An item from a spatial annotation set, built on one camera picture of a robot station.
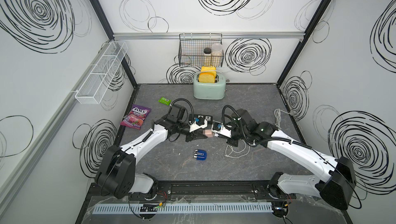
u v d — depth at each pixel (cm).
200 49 89
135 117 98
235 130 65
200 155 83
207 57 85
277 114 99
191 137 69
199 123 66
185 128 66
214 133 74
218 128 63
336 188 39
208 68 102
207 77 96
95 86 73
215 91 108
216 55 85
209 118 98
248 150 87
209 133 73
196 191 75
